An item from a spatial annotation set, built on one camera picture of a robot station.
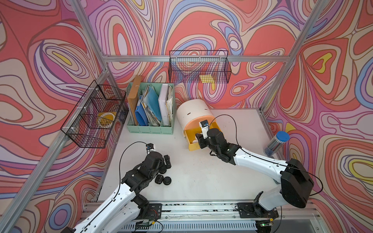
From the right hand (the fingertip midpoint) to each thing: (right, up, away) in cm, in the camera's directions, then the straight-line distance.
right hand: (199, 136), depth 83 cm
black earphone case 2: (-19, -26, -1) cm, 32 cm away
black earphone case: (-19, -15, -14) cm, 28 cm away
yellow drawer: (-6, 0, +2) cm, 6 cm away
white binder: (-23, +10, +21) cm, 33 cm away
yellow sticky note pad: (+5, +36, +8) cm, 37 cm away
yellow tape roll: (-48, +10, -13) cm, 50 cm away
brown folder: (-38, +22, -1) cm, 44 cm away
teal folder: (-30, +24, +10) cm, 40 cm away
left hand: (-20, -12, -5) cm, 24 cm away
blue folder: (-38, +12, +10) cm, 41 cm away
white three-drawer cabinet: (-6, +14, +3) cm, 15 cm away
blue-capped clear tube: (+46, 0, -3) cm, 46 cm away
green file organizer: (-31, +5, +19) cm, 37 cm away
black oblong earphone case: (-24, -25, 0) cm, 34 cm away
